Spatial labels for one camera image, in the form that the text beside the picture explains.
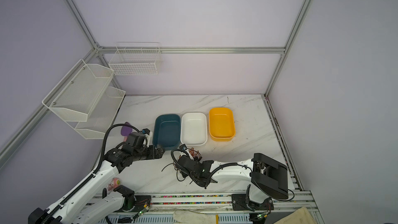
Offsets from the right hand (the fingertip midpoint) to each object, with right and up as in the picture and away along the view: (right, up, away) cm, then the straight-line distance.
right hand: (181, 163), depth 81 cm
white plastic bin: (+5, +15, +18) cm, 24 cm away
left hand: (-13, +6, -1) cm, 14 cm away
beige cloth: (+57, -21, -10) cm, 62 cm away
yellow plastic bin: (+24, +17, +21) cm, 36 cm away
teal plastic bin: (-13, +14, +20) cm, 27 cm away
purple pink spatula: (-41, +14, +22) cm, 48 cm away
